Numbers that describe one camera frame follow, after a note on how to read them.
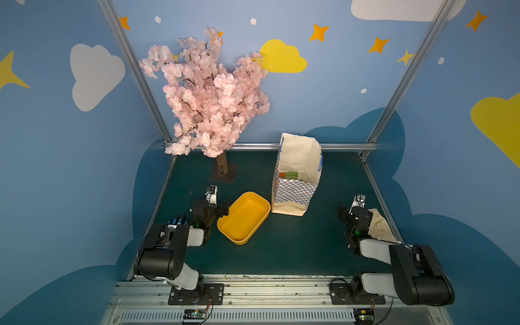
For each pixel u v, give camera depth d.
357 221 0.69
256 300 0.73
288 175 1.08
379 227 0.91
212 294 0.75
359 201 0.78
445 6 0.69
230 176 1.10
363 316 0.72
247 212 0.96
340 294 0.74
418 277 0.44
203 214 0.72
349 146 1.14
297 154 1.00
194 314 0.72
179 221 0.91
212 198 0.82
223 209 0.87
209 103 0.70
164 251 0.46
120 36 0.75
